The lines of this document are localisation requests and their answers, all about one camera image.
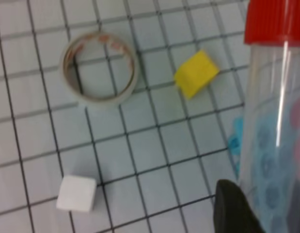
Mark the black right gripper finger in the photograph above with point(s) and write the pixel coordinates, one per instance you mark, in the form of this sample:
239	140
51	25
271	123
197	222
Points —
232	213

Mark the yellow foam block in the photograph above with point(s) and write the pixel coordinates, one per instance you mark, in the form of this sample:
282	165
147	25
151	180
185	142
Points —
195	74

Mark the white foam cube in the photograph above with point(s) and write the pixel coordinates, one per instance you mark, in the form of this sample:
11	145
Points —
77	193

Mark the blue test tube rack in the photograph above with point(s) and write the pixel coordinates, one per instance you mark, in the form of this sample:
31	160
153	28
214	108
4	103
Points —
237	138

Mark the red capped clear tube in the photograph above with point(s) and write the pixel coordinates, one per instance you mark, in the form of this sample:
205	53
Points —
272	32

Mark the left white tape roll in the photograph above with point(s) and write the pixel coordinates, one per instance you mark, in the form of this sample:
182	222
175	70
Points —
85	69

